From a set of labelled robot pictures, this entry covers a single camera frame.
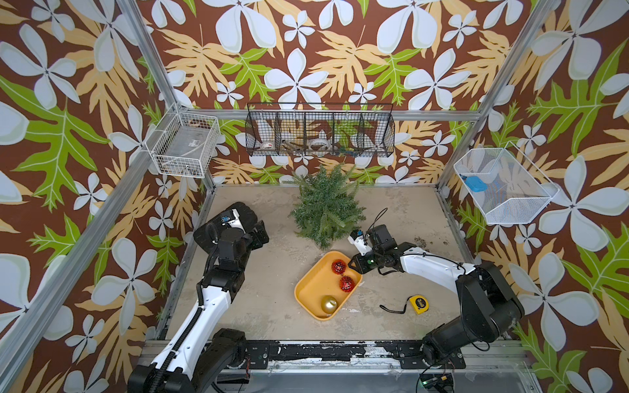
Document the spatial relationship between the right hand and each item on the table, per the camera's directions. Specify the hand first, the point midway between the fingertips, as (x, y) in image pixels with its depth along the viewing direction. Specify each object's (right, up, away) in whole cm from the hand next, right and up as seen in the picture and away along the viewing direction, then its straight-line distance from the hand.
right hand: (349, 262), depth 90 cm
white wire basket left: (-60, +43, -4) cm, 74 cm away
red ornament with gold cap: (-4, -1, -1) cm, 5 cm away
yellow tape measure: (+23, -12, -7) cm, 27 cm away
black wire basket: (-11, +52, +7) cm, 54 cm away
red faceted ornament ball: (-2, -6, -6) cm, 9 cm away
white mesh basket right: (+52, +27, -9) cm, 60 cm away
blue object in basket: (+44, +29, -5) cm, 53 cm away
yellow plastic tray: (-8, -9, -2) cm, 12 cm away
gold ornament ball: (-9, -12, -10) cm, 18 cm away
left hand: (-34, +15, -10) cm, 38 cm away
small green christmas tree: (-9, +21, -12) cm, 26 cm away
